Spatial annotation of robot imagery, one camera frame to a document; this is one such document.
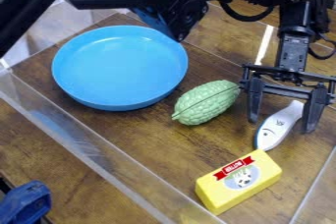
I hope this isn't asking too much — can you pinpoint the black cable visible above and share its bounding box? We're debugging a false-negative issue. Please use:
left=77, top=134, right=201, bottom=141
left=216, top=0, right=277, bottom=24

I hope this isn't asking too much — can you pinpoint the clear acrylic enclosure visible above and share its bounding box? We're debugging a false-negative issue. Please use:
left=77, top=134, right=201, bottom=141
left=0, top=3, right=336, bottom=224

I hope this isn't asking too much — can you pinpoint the blue round plastic tray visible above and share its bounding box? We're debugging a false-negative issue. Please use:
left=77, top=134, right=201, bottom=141
left=50, top=26, right=189, bottom=111

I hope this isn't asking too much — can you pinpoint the white and blue toy fish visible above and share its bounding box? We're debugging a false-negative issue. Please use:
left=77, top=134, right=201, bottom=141
left=254, top=100, right=304, bottom=151

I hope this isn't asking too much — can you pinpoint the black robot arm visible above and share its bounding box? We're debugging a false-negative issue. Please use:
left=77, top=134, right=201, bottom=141
left=0, top=0, right=336, bottom=132

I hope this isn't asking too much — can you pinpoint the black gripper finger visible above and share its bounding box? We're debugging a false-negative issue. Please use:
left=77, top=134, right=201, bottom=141
left=246, top=77, right=264, bottom=123
left=301, top=83, right=328, bottom=134

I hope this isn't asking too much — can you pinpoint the blue clamp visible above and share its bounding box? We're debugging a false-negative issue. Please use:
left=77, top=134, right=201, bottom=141
left=0, top=181, right=50, bottom=224

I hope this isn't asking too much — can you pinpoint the green bitter gourd toy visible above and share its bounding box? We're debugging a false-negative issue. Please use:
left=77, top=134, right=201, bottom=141
left=172, top=80, right=240, bottom=126

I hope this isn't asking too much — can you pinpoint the yellow butter block toy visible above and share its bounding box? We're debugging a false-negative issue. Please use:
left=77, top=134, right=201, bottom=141
left=196, top=149, right=282, bottom=215

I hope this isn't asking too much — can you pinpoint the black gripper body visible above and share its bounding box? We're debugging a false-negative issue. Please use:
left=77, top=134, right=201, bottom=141
left=240, top=64, right=336, bottom=105

